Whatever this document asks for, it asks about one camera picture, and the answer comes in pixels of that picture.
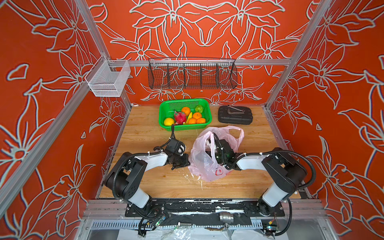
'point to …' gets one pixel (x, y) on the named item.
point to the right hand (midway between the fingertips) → (197, 158)
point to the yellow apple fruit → (169, 121)
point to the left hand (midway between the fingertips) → (191, 162)
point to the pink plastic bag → (203, 163)
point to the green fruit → (199, 108)
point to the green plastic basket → (167, 107)
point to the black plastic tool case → (230, 114)
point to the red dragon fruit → (179, 118)
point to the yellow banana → (189, 117)
